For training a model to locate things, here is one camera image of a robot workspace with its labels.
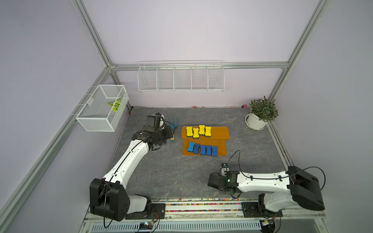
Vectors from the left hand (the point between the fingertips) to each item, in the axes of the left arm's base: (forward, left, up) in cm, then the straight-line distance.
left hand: (172, 132), depth 82 cm
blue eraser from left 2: (-2, -14, -17) cm, 22 cm away
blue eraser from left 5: (-5, -26, -18) cm, 32 cm away
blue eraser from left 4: (-4, -22, -17) cm, 28 cm away
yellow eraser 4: (0, -21, -4) cm, 21 cm away
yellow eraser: (0, -10, -3) cm, 10 cm away
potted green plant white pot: (+11, -57, 0) cm, 58 cm away
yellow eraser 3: (+3, -18, -4) cm, 18 cm away
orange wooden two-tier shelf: (-1, -28, -6) cm, 28 cm away
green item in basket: (+14, +31, +11) cm, 35 cm away
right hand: (-26, -27, -19) cm, 42 cm away
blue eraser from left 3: (-4, -18, -17) cm, 25 cm away
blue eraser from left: (0, -11, -18) cm, 21 cm away
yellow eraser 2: (-1, -14, -3) cm, 14 cm away
